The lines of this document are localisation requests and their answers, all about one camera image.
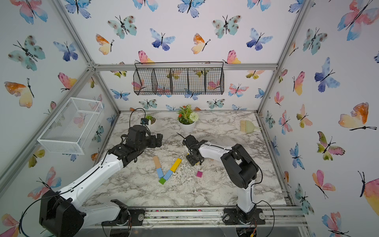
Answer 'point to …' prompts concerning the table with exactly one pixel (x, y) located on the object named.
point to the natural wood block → (157, 163)
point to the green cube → (162, 180)
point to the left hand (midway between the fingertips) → (155, 133)
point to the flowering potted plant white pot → (187, 118)
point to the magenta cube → (199, 174)
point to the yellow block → (175, 165)
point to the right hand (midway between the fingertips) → (195, 157)
